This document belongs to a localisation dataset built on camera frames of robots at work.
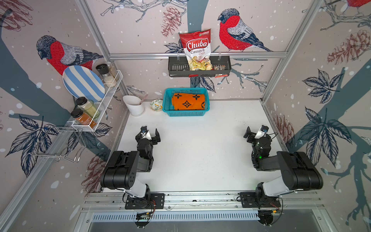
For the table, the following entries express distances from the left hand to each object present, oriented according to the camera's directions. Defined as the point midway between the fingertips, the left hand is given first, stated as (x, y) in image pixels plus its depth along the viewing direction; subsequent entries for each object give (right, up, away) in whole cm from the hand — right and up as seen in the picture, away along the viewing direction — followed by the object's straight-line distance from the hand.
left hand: (151, 127), depth 90 cm
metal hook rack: (-27, -2, -34) cm, 43 cm away
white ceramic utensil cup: (-17, +15, +15) cm, 27 cm away
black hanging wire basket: (+18, +40, +4) cm, 44 cm away
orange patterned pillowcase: (+24, +18, +20) cm, 36 cm away
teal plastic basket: (+7, +25, +27) cm, 38 cm away
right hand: (+67, 0, 0) cm, 67 cm away
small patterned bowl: (-3, +15, +27) cm, 31 cm away
